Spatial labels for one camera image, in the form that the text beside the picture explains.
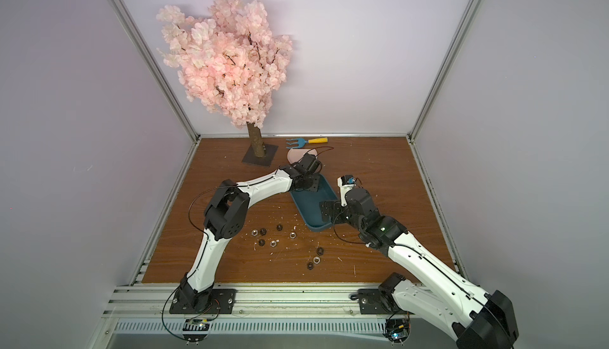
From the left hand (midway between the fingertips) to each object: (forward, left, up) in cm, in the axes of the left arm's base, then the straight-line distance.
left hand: (320, 183), depth 99 cm
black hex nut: (-21, +22, -3) cm, 30 cm away
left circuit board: (-50, +39, -7) cm, 64 cm away
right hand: (-16, -3, +15) cm, 23 cm away
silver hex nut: (-21, +25, -2) cm, 33 cm away
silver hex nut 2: (-25, +17, -3) cm, 31 cm away
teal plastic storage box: (-11, +4, +2) cm, 12 cm away
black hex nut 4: (-27, 0, -3) cm, 28 cm away
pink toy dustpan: (+17, +12, -2) cm, 21 cm away
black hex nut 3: (-25, +22, -3) cm, 33 cm away
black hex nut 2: (-19, +16, -3) cm, 25 cm away
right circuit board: (-50, -24, -5) cm, 55 cm away
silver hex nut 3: (-31, +1, -3) cm, 31 cm away
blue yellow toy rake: (+26, +10, -2) cm, 28 cm away
